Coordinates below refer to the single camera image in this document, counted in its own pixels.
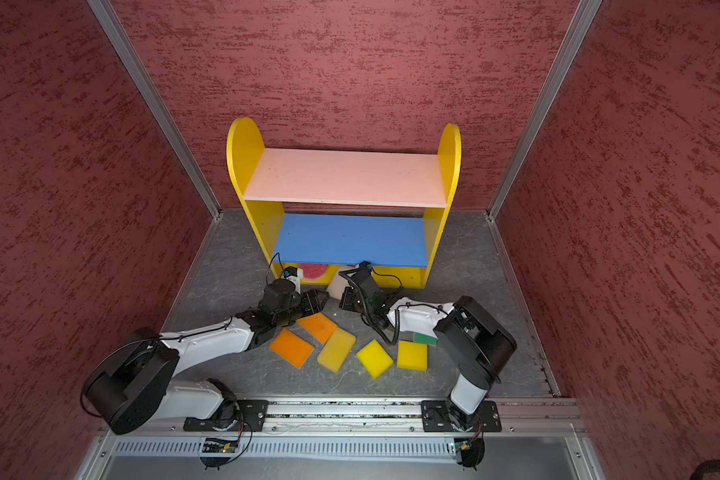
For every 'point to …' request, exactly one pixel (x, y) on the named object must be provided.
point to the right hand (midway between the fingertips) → (340, 301)
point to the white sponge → (338, 283)
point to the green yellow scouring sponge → (425, 339)
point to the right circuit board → (469, 446)
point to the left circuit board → (217, 445)
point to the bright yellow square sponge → (412, 355)
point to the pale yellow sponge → (336, 349)
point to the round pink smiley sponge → (313, 271)
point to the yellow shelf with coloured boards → (339, 209)
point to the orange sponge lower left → (291, 347)
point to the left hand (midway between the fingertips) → (323, 302)
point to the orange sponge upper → (319, 325)
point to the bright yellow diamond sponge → (374, 358)
